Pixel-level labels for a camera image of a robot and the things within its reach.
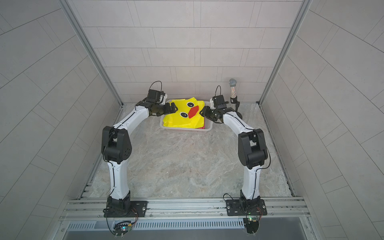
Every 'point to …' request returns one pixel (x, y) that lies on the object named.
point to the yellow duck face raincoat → (187, 115)
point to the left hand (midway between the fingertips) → (175, 107)
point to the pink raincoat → (204, 126)
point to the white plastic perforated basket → (208, 125)
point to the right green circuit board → (252, 225)
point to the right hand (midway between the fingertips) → (202, 112)
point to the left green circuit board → (121, 228)
